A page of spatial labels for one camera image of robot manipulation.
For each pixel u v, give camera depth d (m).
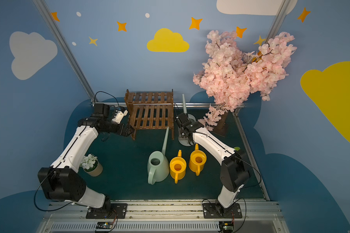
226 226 0.72
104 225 0.72
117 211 0.76
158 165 0.75
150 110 1.01
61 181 0.47
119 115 0.74
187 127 0.61
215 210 0.68
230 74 0.69
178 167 0.82
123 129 0.72
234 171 0.46
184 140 0.99
